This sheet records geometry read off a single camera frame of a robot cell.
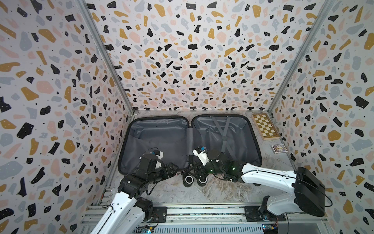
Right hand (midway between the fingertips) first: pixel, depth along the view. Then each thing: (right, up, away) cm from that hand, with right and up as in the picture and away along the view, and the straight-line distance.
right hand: (191, 169), depth 75 cm
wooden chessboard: (+55, +21, +34) cm, 68 cm away
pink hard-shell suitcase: (-4, +12, +15) cm, 19 cm away
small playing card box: (+58, +7, +23) cm, 63 cm away
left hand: (-8, 0, 0) cm, 8 cm away
